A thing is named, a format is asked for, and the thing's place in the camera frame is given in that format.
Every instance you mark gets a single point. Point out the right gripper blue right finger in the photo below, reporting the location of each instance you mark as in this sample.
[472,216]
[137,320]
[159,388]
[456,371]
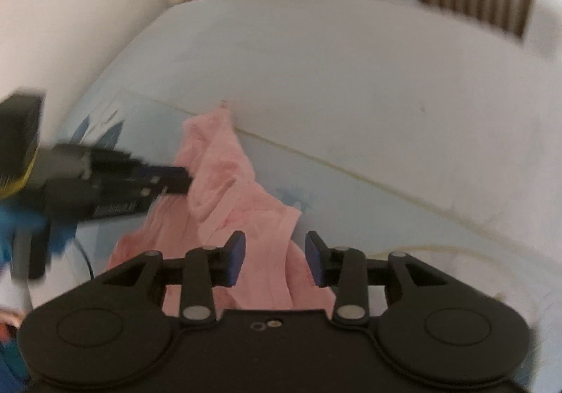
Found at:
[344,271]

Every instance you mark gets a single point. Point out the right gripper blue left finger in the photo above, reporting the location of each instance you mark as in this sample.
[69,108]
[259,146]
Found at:
[205,268]

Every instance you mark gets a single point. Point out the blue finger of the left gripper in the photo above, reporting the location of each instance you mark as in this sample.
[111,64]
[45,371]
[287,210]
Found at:
[171,187]
[161,173]

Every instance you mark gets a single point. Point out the pink patterned shirt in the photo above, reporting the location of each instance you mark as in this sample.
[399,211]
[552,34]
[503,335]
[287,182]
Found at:
[225,197]

